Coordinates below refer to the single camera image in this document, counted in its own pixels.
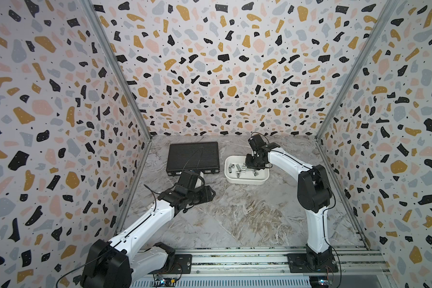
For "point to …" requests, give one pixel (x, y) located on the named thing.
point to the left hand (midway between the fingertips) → (213, 193)
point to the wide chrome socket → (255, 174)
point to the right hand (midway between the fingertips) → (247, 165)
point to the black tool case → (203, 156)
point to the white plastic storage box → (237, 172)
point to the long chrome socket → (238, 167)
